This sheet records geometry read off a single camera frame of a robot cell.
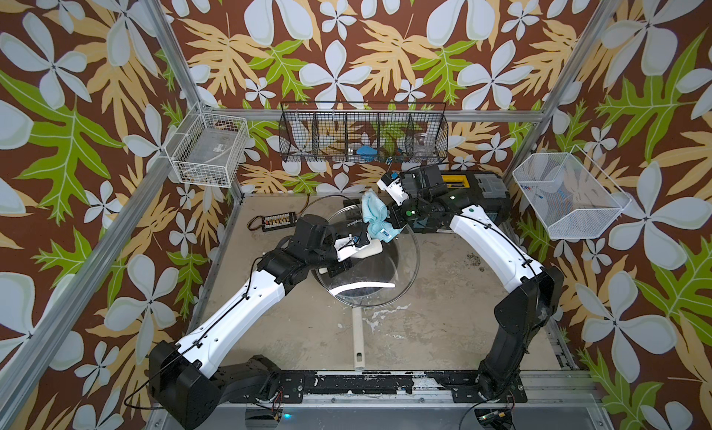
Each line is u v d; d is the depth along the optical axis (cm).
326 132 99
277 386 65
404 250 98
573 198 81
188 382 37
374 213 76
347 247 61
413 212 68
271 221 107
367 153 95
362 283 73
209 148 86
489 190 99
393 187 71
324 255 62
